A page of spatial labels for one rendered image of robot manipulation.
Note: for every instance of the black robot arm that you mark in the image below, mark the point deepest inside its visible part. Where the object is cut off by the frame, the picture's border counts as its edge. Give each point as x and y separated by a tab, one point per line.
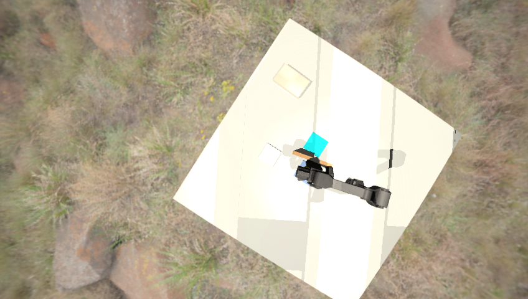
375	196

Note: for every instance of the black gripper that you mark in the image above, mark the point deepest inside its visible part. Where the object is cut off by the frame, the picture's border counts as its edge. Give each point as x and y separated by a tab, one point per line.
328	169

